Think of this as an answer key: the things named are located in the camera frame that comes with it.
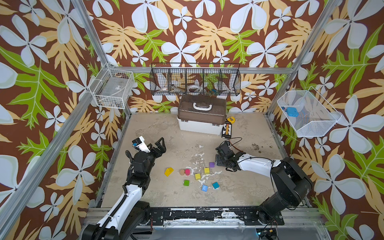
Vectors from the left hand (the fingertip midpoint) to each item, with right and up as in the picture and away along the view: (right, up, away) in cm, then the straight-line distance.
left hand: (157, 139), depth 79 cm
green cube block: (+16, -26, +6) cm, 31 cm away
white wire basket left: (-28, +30, +7) cm, 42 cm away
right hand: (+37, -14, +14) cm, 42 cm away
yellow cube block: (+28, -19, +8) cm, 35 cm away
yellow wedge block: (+5, -20, +9) cm, 23 cm away
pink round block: (+16, -21, +9) cm, 28 cm away
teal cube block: (+33, -27, +5) cm, 43 cm away
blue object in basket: (+78, +15, +6) cm, 79 cm away
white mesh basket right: (+84, +12, -3) cm, 85 cm away
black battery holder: (+45, +4, +28) cm, 53 cm away
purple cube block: (+31, -17, +13) cm, 38 cm away
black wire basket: (+21, +39, +18) cm, 48 cm away
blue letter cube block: (+26, -28, +3) cm, 38 cm away
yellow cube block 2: (+22, -22, +7) cm, 32 cm away
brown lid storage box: (+25, +15, +13) cm, 32 cm away
